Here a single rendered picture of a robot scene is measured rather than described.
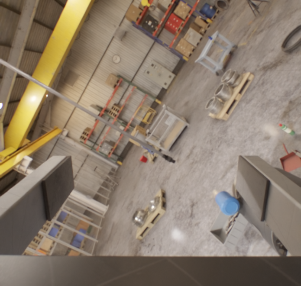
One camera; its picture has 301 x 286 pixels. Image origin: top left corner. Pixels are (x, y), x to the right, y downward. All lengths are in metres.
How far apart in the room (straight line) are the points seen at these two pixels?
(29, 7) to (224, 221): 11.38
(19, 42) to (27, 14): 1.31
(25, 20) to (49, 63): 1.96
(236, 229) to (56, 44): 11.04
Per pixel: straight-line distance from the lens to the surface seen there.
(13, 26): 12.82
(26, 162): 13.34
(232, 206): 2.06
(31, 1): 12.34
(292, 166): 3.26
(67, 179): 0.16
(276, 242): 1.92
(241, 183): 0.17
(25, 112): 13.08
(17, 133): 13.59
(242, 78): 5.66
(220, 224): 3.65
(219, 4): 8.05
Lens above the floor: 2.17
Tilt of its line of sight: 10 degrees down
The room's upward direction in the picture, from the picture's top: 59 degrees counter-clockwise
